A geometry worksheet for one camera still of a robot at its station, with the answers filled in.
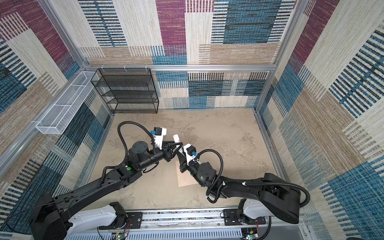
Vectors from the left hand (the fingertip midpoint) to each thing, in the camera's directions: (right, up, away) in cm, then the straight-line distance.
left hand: (181, 142), depth 69 cm
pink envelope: (+1, -22, +16) cm, 28 cm away
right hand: (-2, -5, +5) cm, 7 cm away
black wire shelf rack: (-43, +33, +42) cm, 68 cm away
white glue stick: (-2, +2, -1) cm, 3 cm away
